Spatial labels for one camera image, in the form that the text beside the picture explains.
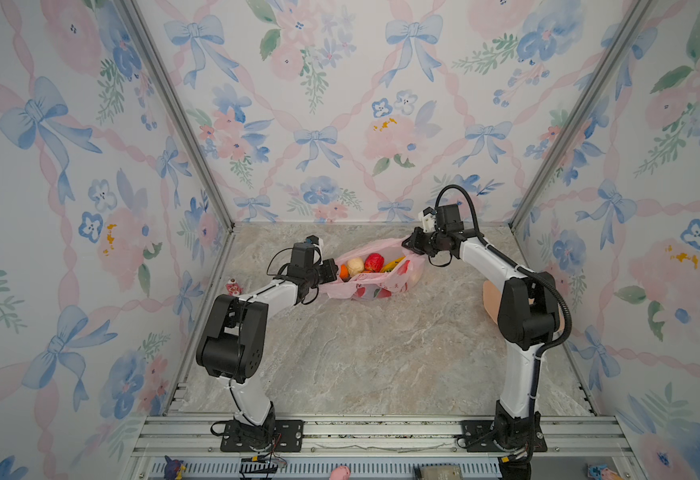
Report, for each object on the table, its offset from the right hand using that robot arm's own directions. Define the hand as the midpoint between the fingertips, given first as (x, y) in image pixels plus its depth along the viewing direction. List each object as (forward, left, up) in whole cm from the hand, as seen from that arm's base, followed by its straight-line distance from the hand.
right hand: (404, 240), depth 97 cm
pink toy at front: (-61, +18, -13) cm, 64 cm away
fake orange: (-7, +19, -8) cm, 22 cm away
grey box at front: (-60, -4, -10) cm, 61 cm away
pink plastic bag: (-14, +6, -3) cm, 16 cm away
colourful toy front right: (-59, -41, -13) cm, 73 cm away
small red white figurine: (-13, +55, -10) cm, 58 cm away
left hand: (-7, +20, -3) cm, 22 cm away
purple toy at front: (-61, +55, -8) cm, 82 cm away
